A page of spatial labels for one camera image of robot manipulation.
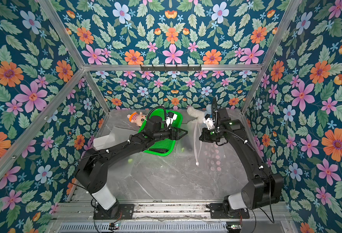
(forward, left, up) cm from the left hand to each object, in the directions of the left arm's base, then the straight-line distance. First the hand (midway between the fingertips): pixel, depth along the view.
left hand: (185, 130), depth 79 cm
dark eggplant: (0, +2, -22) cm, 22 cm away
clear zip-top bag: (+2, -4, -21) cm, 21 cm away
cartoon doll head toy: (+26, +33, -16) cm, 45 cm away
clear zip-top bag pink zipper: (-18, -4, -4) cm, 19 cm away
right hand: (-3, -10, -1) cm, 10 cm away
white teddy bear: (+26, -10, -14) cm, 32 cm away
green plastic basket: (+5, +10, -22) cm, 24 cm away
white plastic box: (+9, +55, -19) cm, 58 cm away
